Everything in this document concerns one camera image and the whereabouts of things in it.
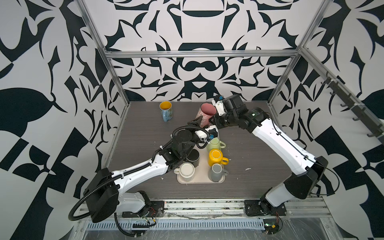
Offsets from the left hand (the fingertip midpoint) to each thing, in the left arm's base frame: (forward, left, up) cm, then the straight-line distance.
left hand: (201, 116), depth 70 cm
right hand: (0, -5, -3) cm, 6 cm away
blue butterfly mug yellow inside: (+25, +21, -22) cm, 39 cm away
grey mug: (-19, -8, -23) cm, 30 cm away
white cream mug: (-17, +8, -25) cm, 31 cm away
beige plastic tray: (-16, -1, -32) cm, 36 cm away
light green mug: (-2, -9, -22) cm, 24 cm away
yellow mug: (-10, -8, -22) cm, 26 cm away
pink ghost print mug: (+7, -4, -5) cm, 9 cm away
